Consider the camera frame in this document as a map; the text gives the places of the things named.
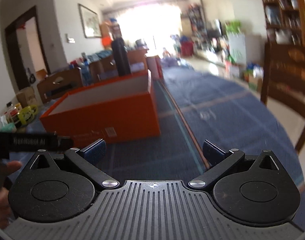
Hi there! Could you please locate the pink cylindrical canister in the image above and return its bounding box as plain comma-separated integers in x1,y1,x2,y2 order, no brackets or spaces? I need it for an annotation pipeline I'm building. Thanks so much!
146,55,163,80

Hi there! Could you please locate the tissue box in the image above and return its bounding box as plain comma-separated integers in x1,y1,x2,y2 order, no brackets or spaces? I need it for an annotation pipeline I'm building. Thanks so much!
0,123,17,133

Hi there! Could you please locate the green panda mug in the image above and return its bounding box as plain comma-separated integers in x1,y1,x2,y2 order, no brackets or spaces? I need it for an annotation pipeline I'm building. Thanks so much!
18,105,39,126

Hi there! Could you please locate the wooden chair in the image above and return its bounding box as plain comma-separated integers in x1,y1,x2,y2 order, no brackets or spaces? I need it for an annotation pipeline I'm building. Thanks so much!
260,42,305,153
89,55,118,83
37,68,84,104

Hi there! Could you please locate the wooden bookshelf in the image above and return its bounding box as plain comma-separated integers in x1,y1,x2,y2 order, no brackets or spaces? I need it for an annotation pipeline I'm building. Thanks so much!
262,0,305,46

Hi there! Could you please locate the white freezer chest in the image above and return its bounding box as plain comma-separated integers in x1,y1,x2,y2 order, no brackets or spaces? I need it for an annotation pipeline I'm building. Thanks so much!
227,32,263,66

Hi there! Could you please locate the person's left hand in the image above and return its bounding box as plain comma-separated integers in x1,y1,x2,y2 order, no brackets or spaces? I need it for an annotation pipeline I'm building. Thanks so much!
0,160,22,229

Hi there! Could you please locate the orange cardboard box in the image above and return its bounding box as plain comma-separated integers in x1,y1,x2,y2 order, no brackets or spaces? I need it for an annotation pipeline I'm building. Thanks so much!
40,70,161,148

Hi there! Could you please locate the wooden chair far left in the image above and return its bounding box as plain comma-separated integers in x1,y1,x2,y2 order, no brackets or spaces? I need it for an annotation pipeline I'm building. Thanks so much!
37,68,84,104

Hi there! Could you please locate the jar with red label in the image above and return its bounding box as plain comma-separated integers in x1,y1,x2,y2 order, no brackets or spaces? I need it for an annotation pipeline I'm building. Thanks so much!
7,101,22,128

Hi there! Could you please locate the black cylindrical flask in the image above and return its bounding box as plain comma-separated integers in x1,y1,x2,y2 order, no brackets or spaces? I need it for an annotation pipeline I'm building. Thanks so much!
111,37,131,76

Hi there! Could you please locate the framed wall painting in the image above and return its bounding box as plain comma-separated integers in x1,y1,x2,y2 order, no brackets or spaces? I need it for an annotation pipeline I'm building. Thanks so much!
78,4,102,38

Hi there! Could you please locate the blue patterned tablecloth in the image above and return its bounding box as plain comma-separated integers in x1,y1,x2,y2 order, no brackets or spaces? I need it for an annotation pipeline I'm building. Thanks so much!
7,65,305,230

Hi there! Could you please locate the wooden chair right side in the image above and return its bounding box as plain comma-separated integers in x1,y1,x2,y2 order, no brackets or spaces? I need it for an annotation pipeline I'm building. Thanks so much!
260,42,305,153

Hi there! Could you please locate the wooden chair far middle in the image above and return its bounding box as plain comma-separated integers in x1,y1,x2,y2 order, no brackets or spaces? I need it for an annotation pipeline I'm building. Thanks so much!
89,55,118,83

